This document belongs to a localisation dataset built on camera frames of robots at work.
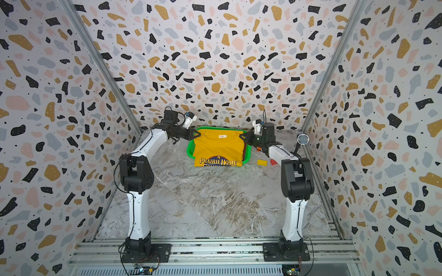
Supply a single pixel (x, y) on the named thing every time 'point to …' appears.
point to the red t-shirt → (244, 150)
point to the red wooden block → (273, 162)
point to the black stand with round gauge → (303, 139)
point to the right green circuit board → (290, 269)
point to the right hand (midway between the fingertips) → (241, 135)
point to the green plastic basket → (248, 154)
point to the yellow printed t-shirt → (218, 148)
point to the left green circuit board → (141, 271)
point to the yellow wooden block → (262, 163)
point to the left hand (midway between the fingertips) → (200, 132)
